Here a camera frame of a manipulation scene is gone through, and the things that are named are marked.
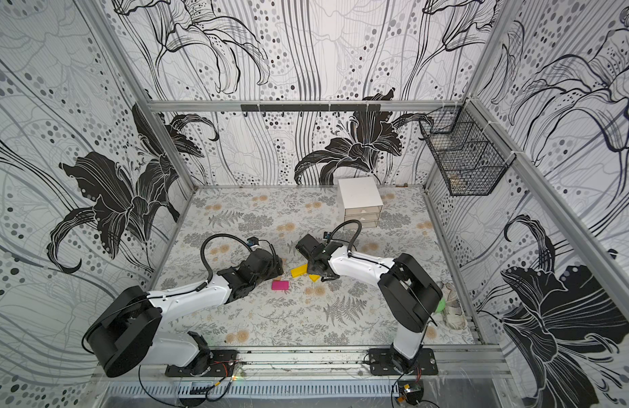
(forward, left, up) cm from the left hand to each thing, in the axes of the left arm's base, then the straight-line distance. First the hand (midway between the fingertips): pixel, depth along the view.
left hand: (277, 268), depth 90 cm
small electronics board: (-34, -43, -3) cm, 55 cm away
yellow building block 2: (-3, -14, 0) cm, 14 cm away
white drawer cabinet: (+24, -31, +12) cm, 41 cm away
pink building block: (-5, -1, -3) cm, 6 cm away
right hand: (+2, -16, -1) cm, 16 cm away
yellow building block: (0, -8, -2) cm, 8 cm away
